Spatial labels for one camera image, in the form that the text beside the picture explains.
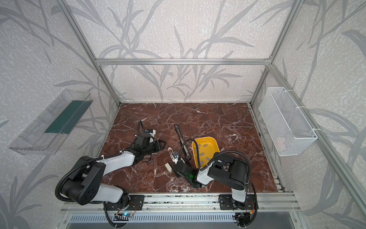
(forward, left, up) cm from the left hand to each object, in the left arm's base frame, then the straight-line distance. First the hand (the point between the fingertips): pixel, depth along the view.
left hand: (166, 139), depth 91 cm
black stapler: (0, -11, -4) cm, 11 cm away
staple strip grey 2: (-11, -20, +15) cm, 28 cm away
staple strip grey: (-1, -26, -7) cm, 27 cm away
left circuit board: (-40, +19, -8) cm, 45 cm away
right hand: (-10, -7, -6) cm, 13 cm away
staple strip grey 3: (-10, -27, -6) cm, 29 cm away
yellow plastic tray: (-2, -27, -7) cm, 28 cm away
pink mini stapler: (-7, -3, -3) cm, 8 cm away
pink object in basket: (-10, -62, +16) cm, 65 cm away
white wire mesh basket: (-12, -59, +29) cm, 67 cm away
